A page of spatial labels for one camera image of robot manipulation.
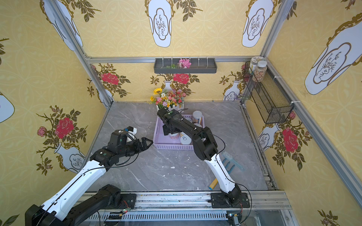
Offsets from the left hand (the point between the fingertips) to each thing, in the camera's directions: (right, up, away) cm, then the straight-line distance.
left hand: (143, 143), depth 80 cm
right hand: (+18, +7, +20) cm, 27 cm away
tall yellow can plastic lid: (+32, +16, +15) cm, 39 cm away
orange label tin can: (+24, 0, +12) cm, 27 cm away
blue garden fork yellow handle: (+41, -22, 0) cm, 46 cm away
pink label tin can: (+16, +2, +13) cm, 21 cm away
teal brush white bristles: (+52, -11, +8) cm, 54 cm away
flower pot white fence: (+14, +27, +20) cm, 36 cm away
